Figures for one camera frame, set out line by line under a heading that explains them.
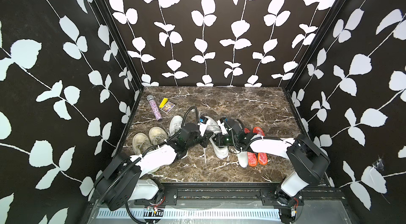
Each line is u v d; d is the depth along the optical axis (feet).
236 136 2.26
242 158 2.83
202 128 2.39
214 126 2.89
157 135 2.89
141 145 2.69
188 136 2.12
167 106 3.52
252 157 2.81
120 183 1.36
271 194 2.45
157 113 3.32
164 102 3.64
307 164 1.49
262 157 2.82
